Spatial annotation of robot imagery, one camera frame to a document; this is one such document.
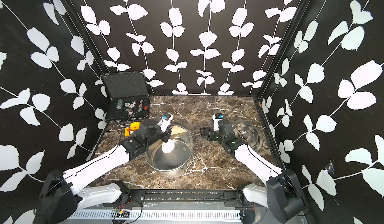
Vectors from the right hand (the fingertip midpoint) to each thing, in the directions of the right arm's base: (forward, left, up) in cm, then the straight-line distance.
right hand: (205, 127), depth 84 cm
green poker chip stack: (+27, +64, -10) cm, 70 cm away
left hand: (-2, +18, +6) cm, 19 cm away
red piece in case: (+25, +44, -13) cm, 52 cm away
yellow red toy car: (+7, +47, -11) cm, 49 cm away
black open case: (+34, +60, -9) cm, 69 cm away
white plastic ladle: (-7, +23, -12) cm, 27 cm away
